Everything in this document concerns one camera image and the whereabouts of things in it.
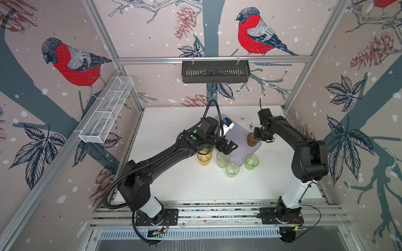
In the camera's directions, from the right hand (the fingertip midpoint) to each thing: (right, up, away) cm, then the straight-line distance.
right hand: (258, 138), depth 94 cm
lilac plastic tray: (-9, 0, +13) cm, 16 cm away
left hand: (-20, +1, -20) cm, 28 cm away
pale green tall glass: (-22, -12, -2) cm, 25 cm away
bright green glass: (-5, -13, -4) cm, 15 cm away
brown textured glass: (-3, -1, +2) cm, 4 cm away
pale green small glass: (-17, -17, -6) cm, 25 cm away
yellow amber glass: (-33, -11, -2) cm, 35 cm away
